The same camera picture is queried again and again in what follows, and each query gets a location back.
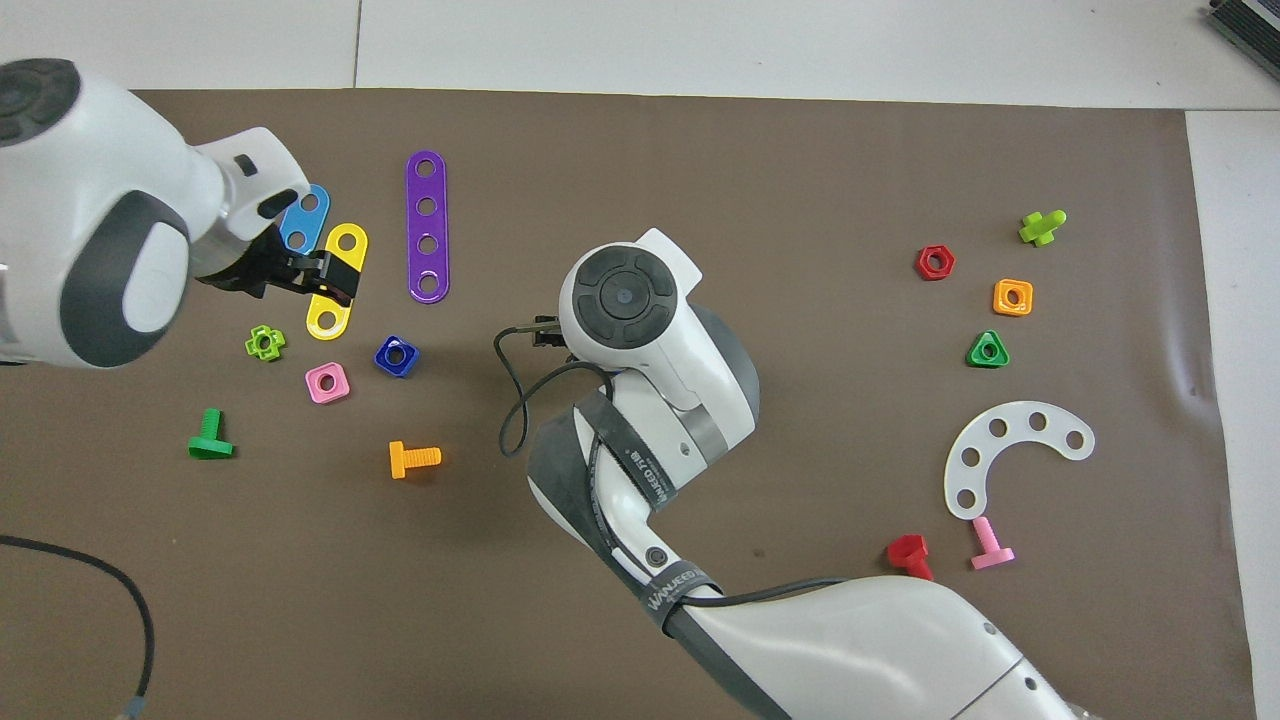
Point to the blue square plastic nut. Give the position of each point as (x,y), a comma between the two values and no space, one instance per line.
(385,366)

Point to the blue two-hole plastic plate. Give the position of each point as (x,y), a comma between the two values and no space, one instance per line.
(318,222)

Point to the light green flower-shaped nut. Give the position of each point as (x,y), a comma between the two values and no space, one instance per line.
(277,343)

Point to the orange square plastic nut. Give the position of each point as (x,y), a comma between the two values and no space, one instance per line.
(999,307)

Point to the yellow three-hole plastic plate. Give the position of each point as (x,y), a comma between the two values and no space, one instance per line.
(313,327)

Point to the red plastic toy bolt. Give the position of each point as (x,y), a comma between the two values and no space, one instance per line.
(905,548)

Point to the orange plastic toy bolt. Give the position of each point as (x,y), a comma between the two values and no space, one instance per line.
(400,460)

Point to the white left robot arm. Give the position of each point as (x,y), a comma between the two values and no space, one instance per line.
(80,200)

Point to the red hexagonal plastic nut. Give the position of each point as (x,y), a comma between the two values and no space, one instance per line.
(922,268)

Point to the pink square plastic nut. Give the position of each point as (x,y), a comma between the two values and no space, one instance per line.
(313,392)

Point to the dark green triangular nut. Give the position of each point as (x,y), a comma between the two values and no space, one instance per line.
(975,360)

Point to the dark green plastic toy bolt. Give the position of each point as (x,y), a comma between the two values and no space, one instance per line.
(210,445)

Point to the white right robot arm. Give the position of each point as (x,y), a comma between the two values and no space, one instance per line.
(850,650)

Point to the brown paper table mat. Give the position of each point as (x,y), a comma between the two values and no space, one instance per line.
(900,150)

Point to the white curved five-hole plate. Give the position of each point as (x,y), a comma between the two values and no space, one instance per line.
(982,442)

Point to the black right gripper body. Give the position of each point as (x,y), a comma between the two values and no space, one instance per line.
(553,333)

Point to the light green plastic toy bolt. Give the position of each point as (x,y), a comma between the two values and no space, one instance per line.
(1040,230)

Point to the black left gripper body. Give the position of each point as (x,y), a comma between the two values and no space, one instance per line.
(255,262)

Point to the purple four-hole plastic plate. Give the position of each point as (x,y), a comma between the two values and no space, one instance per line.
(427,187)

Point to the pink plastic toy bolt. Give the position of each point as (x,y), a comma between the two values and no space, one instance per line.
(990,555)

